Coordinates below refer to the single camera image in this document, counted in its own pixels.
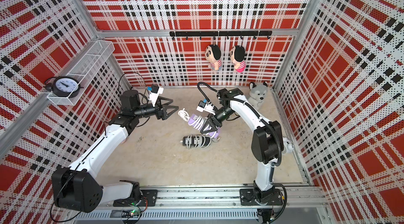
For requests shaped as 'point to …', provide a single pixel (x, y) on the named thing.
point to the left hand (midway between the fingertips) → (176, 104)
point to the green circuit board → (135, 213)
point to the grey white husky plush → (257, 94)
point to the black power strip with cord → (196, 141)
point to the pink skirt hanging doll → (237, 54)
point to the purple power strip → (199, 121)
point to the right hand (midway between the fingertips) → (207, 128)
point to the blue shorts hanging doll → (212, 54)
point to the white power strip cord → (184, 115)
